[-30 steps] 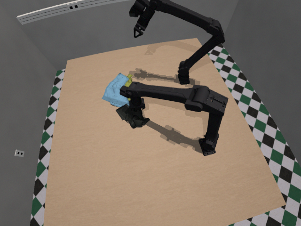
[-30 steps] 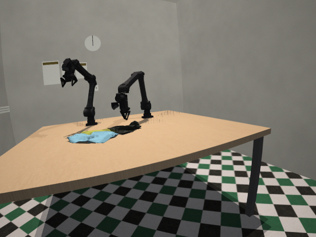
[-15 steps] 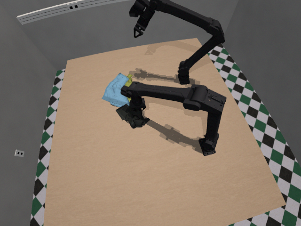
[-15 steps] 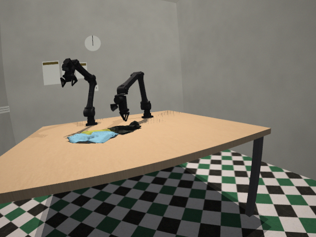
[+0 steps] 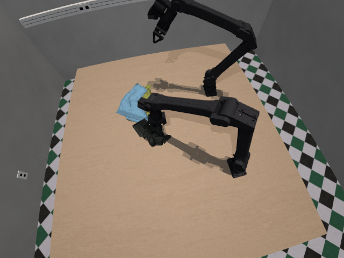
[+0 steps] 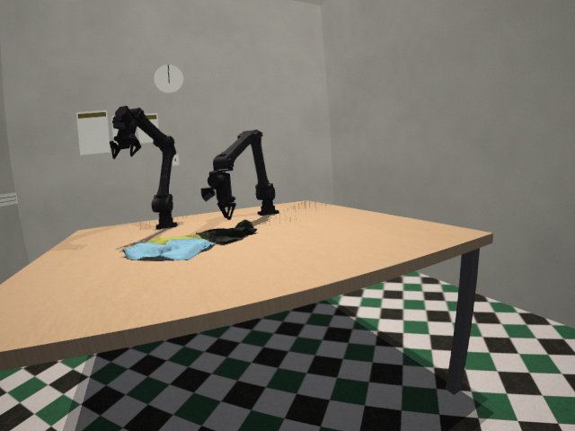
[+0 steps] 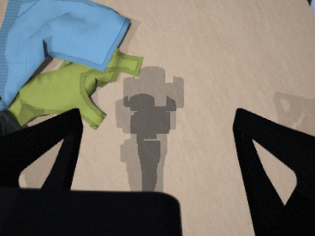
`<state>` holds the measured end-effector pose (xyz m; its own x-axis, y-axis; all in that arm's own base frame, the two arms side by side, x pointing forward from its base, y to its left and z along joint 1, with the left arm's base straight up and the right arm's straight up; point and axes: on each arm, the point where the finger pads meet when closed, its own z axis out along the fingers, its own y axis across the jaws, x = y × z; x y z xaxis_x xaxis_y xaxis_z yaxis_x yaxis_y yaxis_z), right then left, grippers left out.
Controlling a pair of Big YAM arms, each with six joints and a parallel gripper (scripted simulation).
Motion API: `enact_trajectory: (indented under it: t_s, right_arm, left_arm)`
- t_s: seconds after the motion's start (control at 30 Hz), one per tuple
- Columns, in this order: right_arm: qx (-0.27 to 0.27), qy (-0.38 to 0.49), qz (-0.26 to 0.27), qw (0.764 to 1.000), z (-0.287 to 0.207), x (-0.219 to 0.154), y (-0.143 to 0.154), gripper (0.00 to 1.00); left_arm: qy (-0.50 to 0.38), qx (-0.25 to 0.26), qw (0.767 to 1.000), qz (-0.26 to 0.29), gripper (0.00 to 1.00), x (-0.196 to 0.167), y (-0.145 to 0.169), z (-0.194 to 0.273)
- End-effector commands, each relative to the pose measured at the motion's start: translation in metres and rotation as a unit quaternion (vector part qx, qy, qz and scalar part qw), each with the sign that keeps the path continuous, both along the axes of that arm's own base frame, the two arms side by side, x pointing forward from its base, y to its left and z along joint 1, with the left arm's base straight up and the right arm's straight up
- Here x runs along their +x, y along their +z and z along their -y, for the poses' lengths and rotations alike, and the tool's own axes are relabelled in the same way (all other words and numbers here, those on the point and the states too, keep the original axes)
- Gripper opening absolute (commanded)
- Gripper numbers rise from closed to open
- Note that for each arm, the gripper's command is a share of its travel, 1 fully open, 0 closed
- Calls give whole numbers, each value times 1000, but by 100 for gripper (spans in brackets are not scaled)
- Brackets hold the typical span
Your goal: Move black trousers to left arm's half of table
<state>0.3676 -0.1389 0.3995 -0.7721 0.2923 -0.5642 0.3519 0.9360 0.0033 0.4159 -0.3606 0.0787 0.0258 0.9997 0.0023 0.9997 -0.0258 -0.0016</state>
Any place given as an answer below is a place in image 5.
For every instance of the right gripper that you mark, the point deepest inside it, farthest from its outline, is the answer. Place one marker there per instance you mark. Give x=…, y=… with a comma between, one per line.
x=163, y=31

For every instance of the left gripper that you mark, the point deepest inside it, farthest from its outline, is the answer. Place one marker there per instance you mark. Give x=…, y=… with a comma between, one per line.
x=157, y=120

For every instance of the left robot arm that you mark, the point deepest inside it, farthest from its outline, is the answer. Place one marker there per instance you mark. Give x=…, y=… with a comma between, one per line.
x=223, y=112

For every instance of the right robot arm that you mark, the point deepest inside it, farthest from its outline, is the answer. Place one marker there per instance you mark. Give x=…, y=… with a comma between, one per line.
x=215, y=17

